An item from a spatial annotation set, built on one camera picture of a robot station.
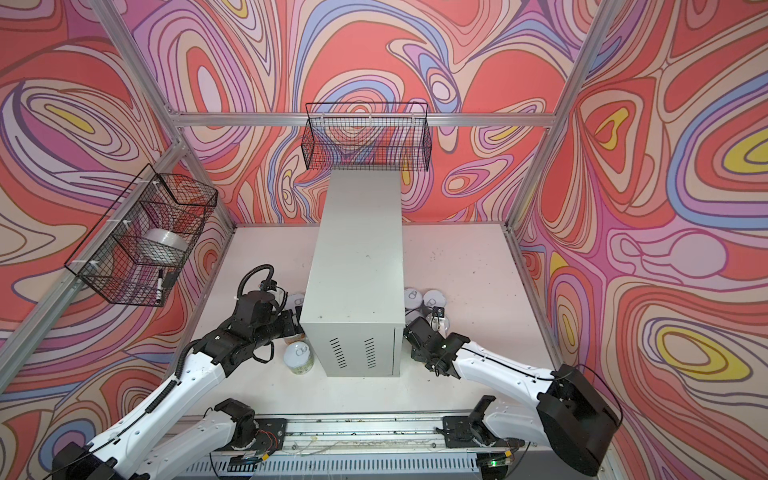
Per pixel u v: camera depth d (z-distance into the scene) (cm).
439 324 75
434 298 92
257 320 60
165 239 73
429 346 64
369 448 72
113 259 69
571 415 41
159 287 72
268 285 68
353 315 58
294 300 69
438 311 76
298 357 81
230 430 61
